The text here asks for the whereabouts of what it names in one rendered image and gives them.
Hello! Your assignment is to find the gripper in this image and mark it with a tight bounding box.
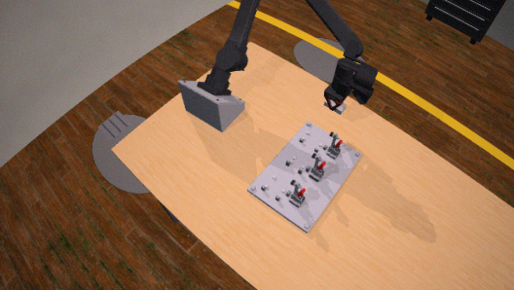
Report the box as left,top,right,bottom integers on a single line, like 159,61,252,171
324,74,352,111

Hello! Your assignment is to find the grey toggle clamp with red handle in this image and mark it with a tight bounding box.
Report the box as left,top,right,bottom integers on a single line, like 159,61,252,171
326,131,343,160
289,179,306,208

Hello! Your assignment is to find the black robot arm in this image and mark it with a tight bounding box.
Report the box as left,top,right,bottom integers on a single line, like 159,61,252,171
197,0,378,105

